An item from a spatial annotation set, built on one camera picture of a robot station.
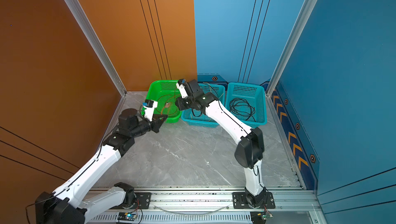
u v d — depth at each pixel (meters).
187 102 0.68
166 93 1.19
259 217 0.70
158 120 0.66
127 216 0.71
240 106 1.12
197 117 0.82
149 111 0.65
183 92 0.72
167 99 1.15
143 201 0.73
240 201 0.72
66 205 0.38
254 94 1.15
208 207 0.73
